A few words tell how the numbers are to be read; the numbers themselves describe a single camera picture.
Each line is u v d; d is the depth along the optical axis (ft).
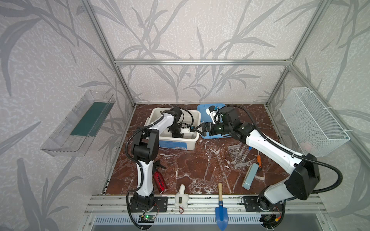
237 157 2.97
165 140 2.78
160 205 2.42
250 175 2.60
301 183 1.35
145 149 1.78
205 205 2.47
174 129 2.74
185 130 2.84
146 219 2.35
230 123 1.95
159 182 2.53
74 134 2.08
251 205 2.41
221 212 2.36
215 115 2.25
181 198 2.37
